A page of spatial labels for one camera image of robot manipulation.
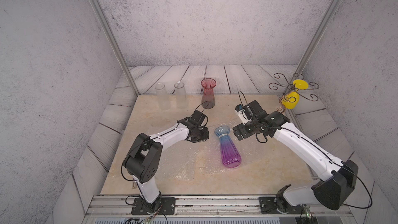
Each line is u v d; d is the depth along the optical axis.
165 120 1.07
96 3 0.76
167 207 0.73
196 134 0.76
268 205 0.73
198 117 0.73
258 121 0.56
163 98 1.11
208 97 1.07
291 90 0.81
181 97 1.11
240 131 0.69
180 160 0.86
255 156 0.87
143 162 0.47
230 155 0.80
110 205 0.74
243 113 0.62
